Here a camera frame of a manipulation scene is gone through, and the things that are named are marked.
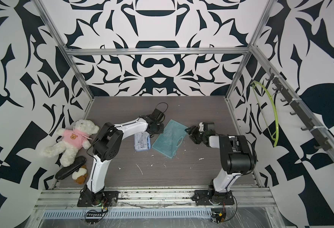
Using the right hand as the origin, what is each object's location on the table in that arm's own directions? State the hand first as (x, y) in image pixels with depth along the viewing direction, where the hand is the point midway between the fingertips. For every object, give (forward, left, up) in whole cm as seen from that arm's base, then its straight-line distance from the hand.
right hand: (186, 130), depth 96 cm
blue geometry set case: (-7, +29, -2) cm, 30 cm away
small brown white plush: (-28, +61, 0) cm, 67 cm away
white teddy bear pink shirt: (-9, +70, +6) cm, 71 cm away
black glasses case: (-26, +71, 0) cm, 76 cm away
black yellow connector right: (-47, -12, -6) cm, 49 cm away
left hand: (+4, +18, -2) cm, 18 cm away
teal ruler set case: (-7, +12, -3) cm, 15 cm away
